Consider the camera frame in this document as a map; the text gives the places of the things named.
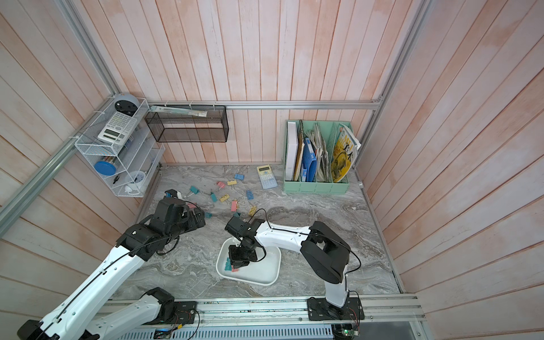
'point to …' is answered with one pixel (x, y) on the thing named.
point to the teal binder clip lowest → (228, 264)
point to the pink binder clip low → (234, 270)
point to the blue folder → (309, 166)
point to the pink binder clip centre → (234, 205)
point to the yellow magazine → (344, 154)
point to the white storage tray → (260, 251)
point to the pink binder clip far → (221, 184)
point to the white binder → (291, 150)
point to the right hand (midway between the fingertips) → (233, 265)
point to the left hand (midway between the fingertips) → (193, 219)
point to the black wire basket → (171, 127)
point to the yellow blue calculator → (266, 176)
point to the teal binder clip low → (237, 214)
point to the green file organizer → (329, 129)
